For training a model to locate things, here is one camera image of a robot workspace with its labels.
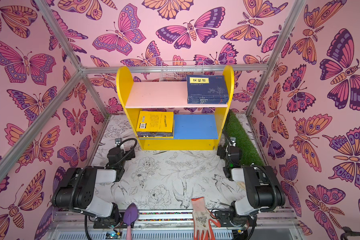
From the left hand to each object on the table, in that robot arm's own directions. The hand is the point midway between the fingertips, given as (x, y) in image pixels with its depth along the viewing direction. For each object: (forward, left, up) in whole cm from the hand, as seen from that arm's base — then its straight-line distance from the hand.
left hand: (125, 145), depth 95 cm
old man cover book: (0, -21, +11) cm, 23 cm away
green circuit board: (-46, -3, -9) cm, 47 cm away
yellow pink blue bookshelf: (+10, -45, +7) cm, 47 cm away
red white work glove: (-40, -47, -5) cm, 62 cm away
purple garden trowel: (-38, -11, -5) cm, 40 cm away
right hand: (0, -66, +1) cm, 66 cm away
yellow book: (+7, -20, +15) cm, 26 cm away
